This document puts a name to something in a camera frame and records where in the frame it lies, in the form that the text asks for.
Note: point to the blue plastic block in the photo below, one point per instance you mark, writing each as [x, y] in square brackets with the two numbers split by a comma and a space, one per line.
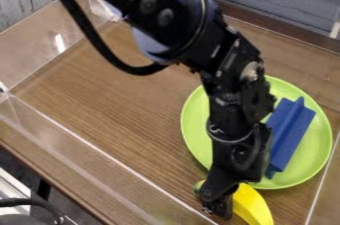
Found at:
[288, 122]

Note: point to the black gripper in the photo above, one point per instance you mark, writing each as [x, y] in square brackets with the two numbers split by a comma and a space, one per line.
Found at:
[240, 141]

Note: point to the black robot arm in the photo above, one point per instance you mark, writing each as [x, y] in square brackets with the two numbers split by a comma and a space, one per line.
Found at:
[184, 32]

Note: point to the clear acrylic enclosure wall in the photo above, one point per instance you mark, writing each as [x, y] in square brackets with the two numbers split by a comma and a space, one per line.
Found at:
[87, 114]

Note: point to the yellow toy banana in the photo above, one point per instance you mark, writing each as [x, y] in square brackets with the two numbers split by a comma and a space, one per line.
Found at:
[249, 206]

